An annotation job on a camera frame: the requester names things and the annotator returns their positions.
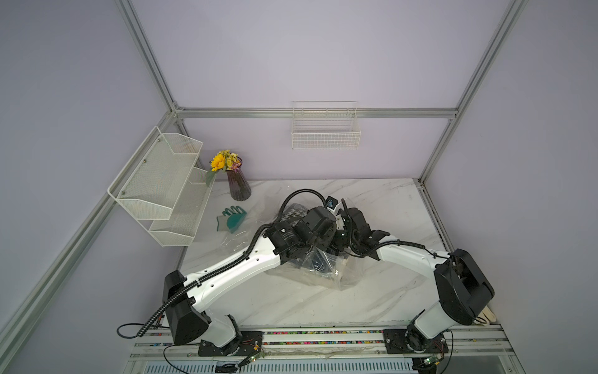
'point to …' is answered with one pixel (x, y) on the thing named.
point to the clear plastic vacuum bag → (347, 269)
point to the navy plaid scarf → (315, 262)
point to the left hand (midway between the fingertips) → (320, 229)
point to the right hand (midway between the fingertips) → (316, 240)
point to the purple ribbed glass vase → (239, 188)
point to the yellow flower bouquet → (223, 161)
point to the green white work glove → (230, 220)
